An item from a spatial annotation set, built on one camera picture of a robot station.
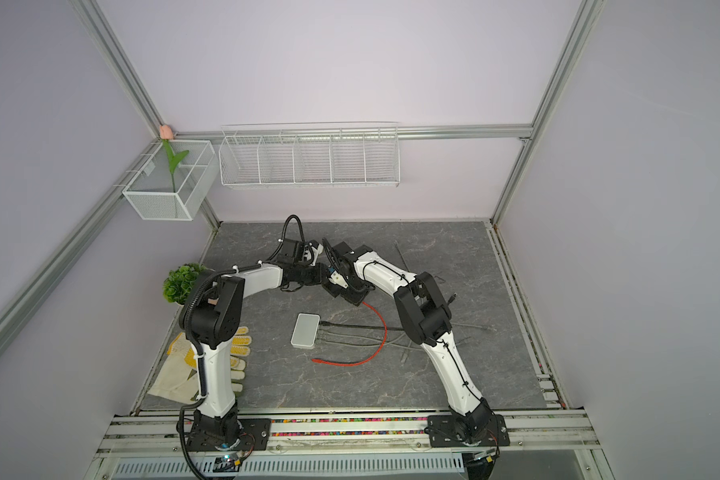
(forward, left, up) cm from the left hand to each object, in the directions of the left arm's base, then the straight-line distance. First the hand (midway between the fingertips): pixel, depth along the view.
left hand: (335, 277), depth 100 cm
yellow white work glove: (-29, +45, -4) cm, 53 cm away
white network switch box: (-18, +9, -1) cm, 20 cm away
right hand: (-7, -8, -3) cm, 11 cm away
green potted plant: (-8, +43, +12) cm, 46 cm away
